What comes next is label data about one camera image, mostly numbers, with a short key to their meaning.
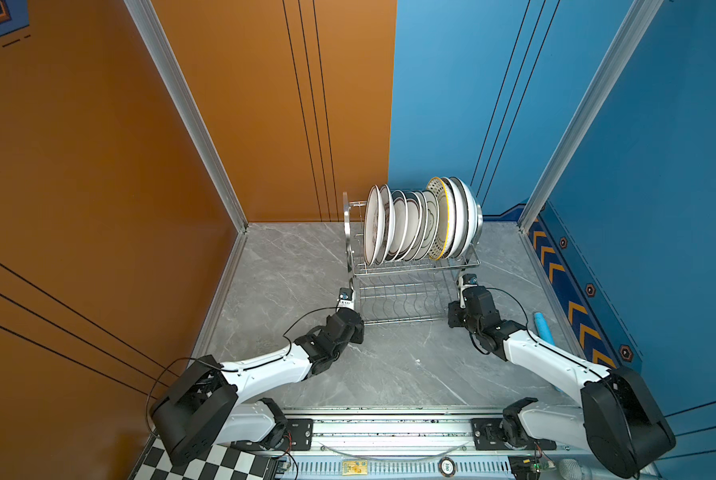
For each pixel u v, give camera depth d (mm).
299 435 741
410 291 947
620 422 405
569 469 656
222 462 669
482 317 667
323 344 651
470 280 779
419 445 728
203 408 416
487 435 725
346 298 743
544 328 892
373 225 789
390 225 908
